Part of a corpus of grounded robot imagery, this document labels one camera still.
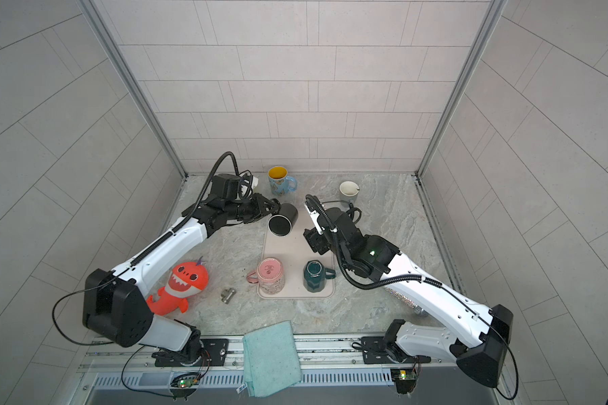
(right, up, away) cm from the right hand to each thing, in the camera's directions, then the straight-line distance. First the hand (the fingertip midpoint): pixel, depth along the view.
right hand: (314, 224), depth 71 cm
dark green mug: (0, -17, +6) cm, 18 cm away
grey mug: (+14, +10, +30) cm, 34 cm away
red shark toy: (-40, -18, +6) cm, 44 cm away
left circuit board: (-34, -40, -6) cm, 53 cm away
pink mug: (-14, -16, +5) cm, 22 cm away
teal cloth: (-12, -37, -1) cm, 39 cm away
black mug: (-10, -1, +5) cm, 11 cm away
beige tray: (-8, -13, +23) cm, 27 cm away
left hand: (-10, +6, +7) cm, 13 cm away
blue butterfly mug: (-15, +14, +31) cm, 37 cm away
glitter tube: (+31, -27, +6) cm, 42 cm away
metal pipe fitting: (-28, -24, +10) cm, 39 cm away
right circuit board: (+25, -42, -3) cm, 49 cm away
